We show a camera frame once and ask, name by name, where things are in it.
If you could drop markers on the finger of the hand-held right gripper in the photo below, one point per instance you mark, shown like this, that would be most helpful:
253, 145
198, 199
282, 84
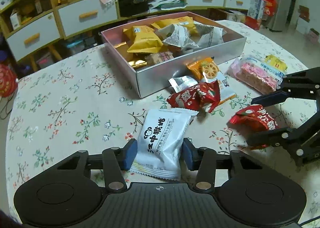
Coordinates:
270, 136
270, 97

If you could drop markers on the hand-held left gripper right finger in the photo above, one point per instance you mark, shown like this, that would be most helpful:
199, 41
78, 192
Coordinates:
187, 154

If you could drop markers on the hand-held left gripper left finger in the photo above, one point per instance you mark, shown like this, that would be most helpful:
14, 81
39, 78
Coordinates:
130, 154

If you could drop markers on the red snack packet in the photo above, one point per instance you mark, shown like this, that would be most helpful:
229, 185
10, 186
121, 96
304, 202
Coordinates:
252, 119
197, 95

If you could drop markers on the white biscuit packet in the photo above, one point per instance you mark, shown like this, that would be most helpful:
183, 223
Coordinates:
162, 142

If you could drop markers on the pink cardboard box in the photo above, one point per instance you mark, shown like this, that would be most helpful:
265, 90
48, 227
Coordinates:
160, 77

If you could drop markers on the white printed snack packet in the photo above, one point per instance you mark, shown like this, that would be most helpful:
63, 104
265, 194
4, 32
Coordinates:
210, 36
178, 36

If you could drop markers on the mustard brown snack packet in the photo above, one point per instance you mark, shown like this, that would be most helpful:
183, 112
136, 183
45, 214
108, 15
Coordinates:
137, 63

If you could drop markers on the clear brown cracker packet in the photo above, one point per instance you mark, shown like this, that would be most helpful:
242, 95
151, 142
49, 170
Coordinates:
160, 57

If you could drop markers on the yellow wafer snack packet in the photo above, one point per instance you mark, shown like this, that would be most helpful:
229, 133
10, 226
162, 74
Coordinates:
143, 39
180, 24

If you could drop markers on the clear pink snack packet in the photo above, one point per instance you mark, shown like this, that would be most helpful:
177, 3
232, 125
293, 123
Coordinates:
255, 75

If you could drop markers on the clear yellow blue packet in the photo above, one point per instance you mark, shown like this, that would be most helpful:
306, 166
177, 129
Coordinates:
276, 62

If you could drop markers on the orange snack packet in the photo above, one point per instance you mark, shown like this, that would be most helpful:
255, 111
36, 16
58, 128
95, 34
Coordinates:
210, 72

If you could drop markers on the silver snack packet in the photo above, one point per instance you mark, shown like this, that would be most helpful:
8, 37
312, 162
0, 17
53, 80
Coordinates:
183, 83

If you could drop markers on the floral tablecloth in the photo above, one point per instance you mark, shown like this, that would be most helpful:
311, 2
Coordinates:
62, 105

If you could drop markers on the blue white carton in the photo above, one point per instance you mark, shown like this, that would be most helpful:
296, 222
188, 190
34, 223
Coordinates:
256, 7

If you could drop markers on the wooden cabinet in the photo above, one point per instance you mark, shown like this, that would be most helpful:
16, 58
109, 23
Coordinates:
125, 12

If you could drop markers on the red printed bag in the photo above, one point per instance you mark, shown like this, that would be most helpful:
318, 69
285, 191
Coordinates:
7, 80

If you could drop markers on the black box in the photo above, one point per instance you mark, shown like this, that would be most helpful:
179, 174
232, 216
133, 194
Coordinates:
132, 6

